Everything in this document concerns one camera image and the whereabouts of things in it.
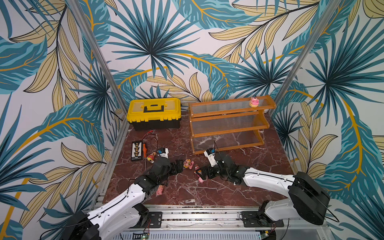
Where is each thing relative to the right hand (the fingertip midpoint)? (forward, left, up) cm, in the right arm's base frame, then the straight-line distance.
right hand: (201, 168), depth 83 cm
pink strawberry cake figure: (+2, +3, -3) cm, 5 cm away
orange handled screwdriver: (+14, +35, -5) cm, 38 cm away
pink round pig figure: (+27, -30, +24) cm, 47 cm away
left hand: (+2, +14, +2) cm, 14 cm away
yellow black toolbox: (+35, +31, +9) cm, 47 cm away
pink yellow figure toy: (+5, +8, -4) cm, 10 cm away
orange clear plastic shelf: (+37, -20, -7) cm, 42 cm away
